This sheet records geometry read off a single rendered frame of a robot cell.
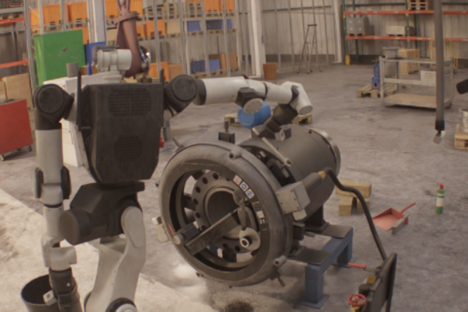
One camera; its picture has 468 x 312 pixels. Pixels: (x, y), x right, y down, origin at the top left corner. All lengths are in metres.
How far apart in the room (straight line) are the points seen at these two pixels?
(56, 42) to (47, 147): 7.80
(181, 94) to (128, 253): 0.54
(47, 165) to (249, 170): 0.91
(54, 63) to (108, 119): 7.86
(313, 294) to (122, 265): 1.28
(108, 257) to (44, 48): 7.70
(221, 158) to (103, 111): 0.84
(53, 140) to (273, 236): 1.05
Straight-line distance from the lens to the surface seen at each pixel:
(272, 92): 1.59
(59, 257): 1.47
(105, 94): 1.19
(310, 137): 2.53
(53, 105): 1.26
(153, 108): 1.23
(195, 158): 1.99
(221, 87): 1.47
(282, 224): 1.89
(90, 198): 1.33
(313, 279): 2.36
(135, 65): 6.23
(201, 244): 2.15
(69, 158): 5.91
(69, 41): 9.22
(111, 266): 1.45
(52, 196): 1.36
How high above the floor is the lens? 1.46
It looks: 15 degrees down
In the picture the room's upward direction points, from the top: 4 degrees counter-clockwise
